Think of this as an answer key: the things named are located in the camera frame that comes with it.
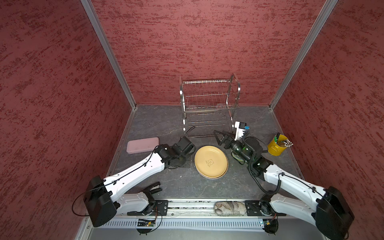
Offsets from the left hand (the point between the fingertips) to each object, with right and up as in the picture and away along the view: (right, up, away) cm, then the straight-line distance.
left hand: (185, 164), depth 77 cm
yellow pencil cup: (+55, +9, +10) cm, 57 cm away
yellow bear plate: (+15, -2, +10) cm, 18 cm away
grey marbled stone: (+22, -20, -6) cm, 31 cm away
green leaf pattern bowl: (+26, +6, -8) cm, 28 cm away
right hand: (+16, +16, -3) cm, 23 cm away
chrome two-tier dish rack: (+11, +32, +6) cm, 34 cm away
